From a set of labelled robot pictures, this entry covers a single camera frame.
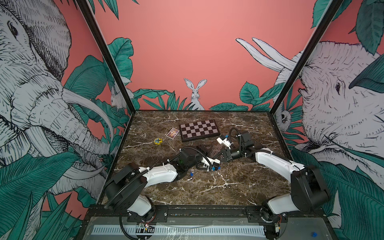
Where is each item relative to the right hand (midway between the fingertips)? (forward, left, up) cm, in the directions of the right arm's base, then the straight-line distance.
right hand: (214, 158), depth 75 cm
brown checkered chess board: (+29, +8, -14) cm, 34 cm away
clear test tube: (+4, -1, -2) cm, 5 cm away
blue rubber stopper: (-30, -47, -18) cm, 59 cm away
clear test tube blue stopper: (-2, +12, -17) cm, 21 cm away
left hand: (+9, +1, +2) cm, 10 cm away
